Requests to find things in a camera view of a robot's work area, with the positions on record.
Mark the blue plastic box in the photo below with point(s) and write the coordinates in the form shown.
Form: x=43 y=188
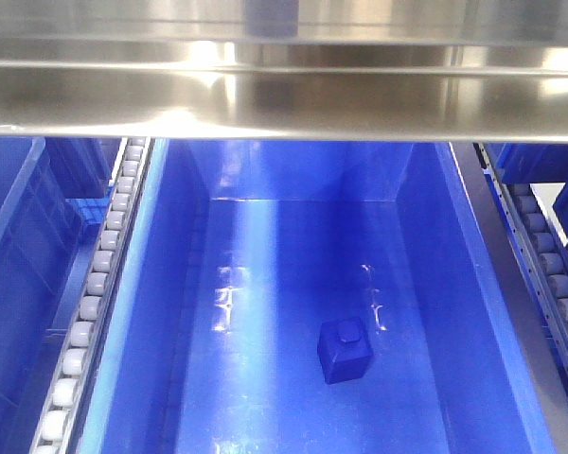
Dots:
x=343 y=354

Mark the large blue plastic bin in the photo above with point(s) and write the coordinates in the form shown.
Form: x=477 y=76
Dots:
x=289 y=260

